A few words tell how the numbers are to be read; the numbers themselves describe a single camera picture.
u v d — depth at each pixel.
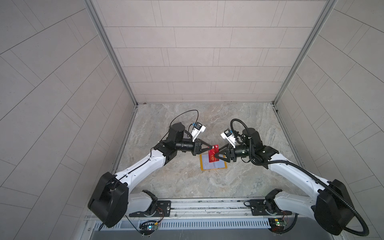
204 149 0.68
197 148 0.63
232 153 0.64
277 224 0.68
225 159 0.66
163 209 0.70
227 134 0.67
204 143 0.68
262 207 0.71
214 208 0.72
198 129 0.66
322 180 0.43
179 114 0.58
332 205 0.39
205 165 0.85
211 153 0.70
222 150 0.70
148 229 0.65
